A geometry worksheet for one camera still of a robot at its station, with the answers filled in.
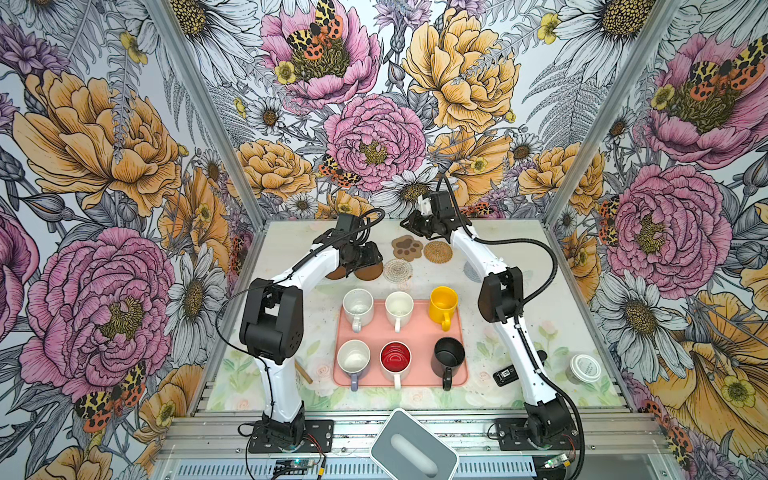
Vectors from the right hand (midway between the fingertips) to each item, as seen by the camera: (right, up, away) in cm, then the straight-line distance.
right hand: (403, 229), depth 105 cm
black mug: (+12, -37, -20) cm, 44 cm away
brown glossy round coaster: (-23, -16, +3) cm, 28 cm away
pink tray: (+4, -32, -13) cm, 35 cm away
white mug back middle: (-1, -26, -10) cm, 28 cm away
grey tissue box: (0, -54, -33) cm, 64 cm away
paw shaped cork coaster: (+1, -6, +8) cm, 11 cm away
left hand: (-9, -12, -11) cm, 18 cm away
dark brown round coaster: (-11, -15, +2) cm, 19 cm away
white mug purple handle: (-14, -37, -20) cm, 44 cm away
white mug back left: (-14, -25, -9) cm, 30 cm away
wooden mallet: (-29, -41, -20) cm, 54 cm away
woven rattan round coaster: (+13, -8, +7) cm, 17 cm away
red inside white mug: (-3, -37, -20) cm, 42 cm away
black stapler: (+27, -40, -24) cm, 54 cm away
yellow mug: (+12, -24, -11) cm, 29 cm away
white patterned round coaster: (-2, -15, +1) cm, 15 cm away
